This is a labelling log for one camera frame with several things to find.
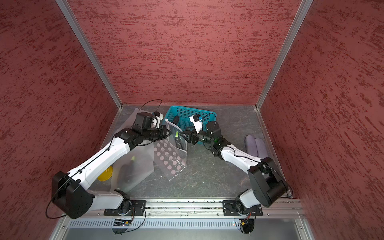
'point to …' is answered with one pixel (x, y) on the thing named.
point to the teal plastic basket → (185, 122)
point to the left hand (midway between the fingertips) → (171, 135)
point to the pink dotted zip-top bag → (170, 153)
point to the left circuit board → (121, 222)
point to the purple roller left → (250, 145)
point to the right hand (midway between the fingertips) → (182, 133)
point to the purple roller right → (261, 148)
